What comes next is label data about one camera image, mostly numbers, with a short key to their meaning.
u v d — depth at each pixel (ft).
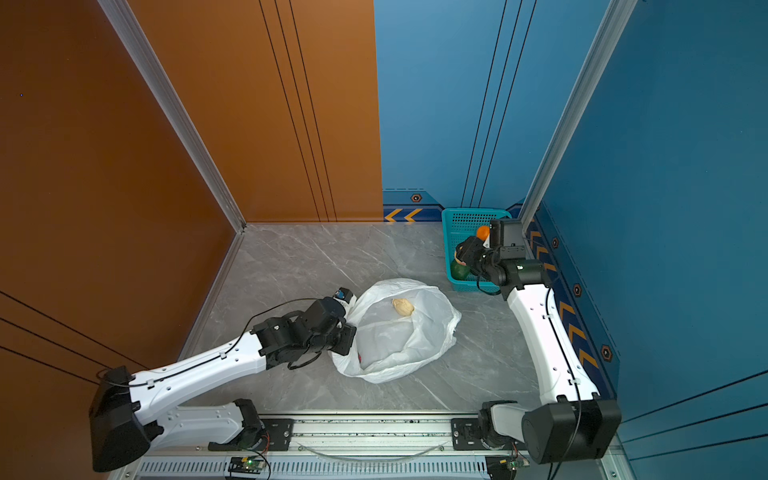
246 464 2.33
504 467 2.32
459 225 3.80
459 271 3.27
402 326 3.01
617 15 2.29
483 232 3.67
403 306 2.99
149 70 2.55
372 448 2.38
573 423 1.21
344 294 2.26
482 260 2.08
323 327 1.93
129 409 1.31
